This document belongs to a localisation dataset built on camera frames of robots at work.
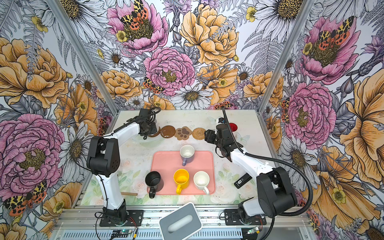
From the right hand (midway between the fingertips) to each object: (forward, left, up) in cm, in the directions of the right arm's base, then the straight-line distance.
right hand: (208, 137), depth 88 cm
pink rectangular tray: (-20, +10, -10) cm, 25 cm away
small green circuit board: (-43, +43, -14) cm, 63 cm away
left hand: (+9, +36, -7) cm, 38 cm away
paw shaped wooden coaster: (+14, +16, -14) cm, 26 cm away
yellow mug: (-19, +16, -12) cm, 27 cm away
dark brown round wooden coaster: (+16, +27, -14) cm, 34 cm away
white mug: (-20, +5, -13) cm, 24 cm away
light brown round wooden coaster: (+14, +35, -14) cm, 40 cm away
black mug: (-21, +31, -14) cm, 39 cm away
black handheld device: (-21, -19, -11) cm, 30 cm away
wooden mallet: (-26, +44, -14) cm, 53 cm away
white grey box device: (-40, +16, -13) cm, 45 cm away
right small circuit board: (-44, -18, -15) cm, 50 cm away
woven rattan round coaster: (+14, +5, -15) cm, 21 cm away
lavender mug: (-3, +13, -13) cm, 19 cm away
